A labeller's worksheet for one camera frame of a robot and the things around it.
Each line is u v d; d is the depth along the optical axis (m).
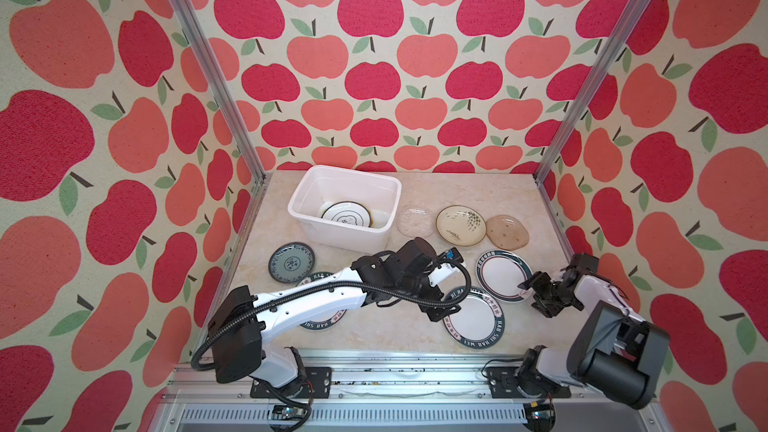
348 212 1.07
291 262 0.96
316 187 1.02
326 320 0.84
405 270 0.56
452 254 0.62
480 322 0.84
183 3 0.75
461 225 1.04
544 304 0.78
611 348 0.42
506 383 0.74
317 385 0.75
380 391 0.75
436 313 0.63
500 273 0.94
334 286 0.49
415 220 1.08
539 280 0.80
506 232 1.05
